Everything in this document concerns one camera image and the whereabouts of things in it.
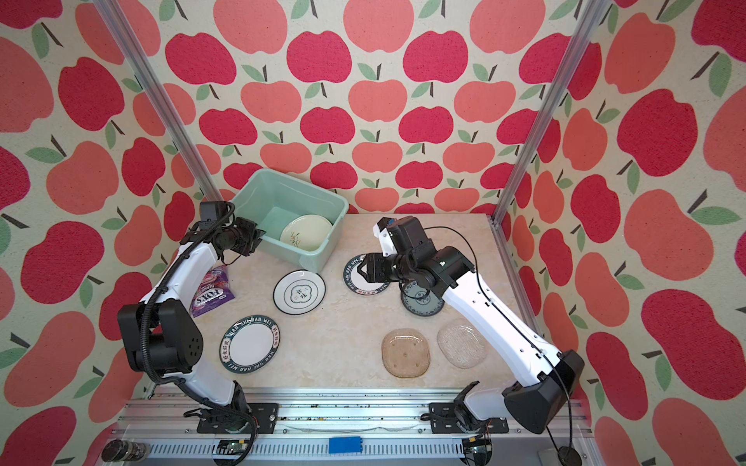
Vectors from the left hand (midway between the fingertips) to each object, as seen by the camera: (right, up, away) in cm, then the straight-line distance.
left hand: (269, 229), depth 88 cm
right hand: (+30, -12, -18) cm, 37 cm away
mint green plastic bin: (-8, +13, +23) cm, 27 cm away
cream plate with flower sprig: (+8, 0, +20) cm, 21 cm away
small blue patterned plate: (+48, -24, +8) cm, 54 cm away
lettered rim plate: (-5, -35, -2) cm, 35 cm away
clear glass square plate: (+59, -35, 0) cm, 69 cm away
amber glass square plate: (+42, -37, -2) cm, 56 cm away
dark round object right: (+74, -50, -27) cm, 94 cm away
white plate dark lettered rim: (+23, -16, +14) cm, 31 cm away
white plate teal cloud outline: (+7, -21, +10) cm, 24 cm away
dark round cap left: (-23, -49, -26) cm, 60 cm away
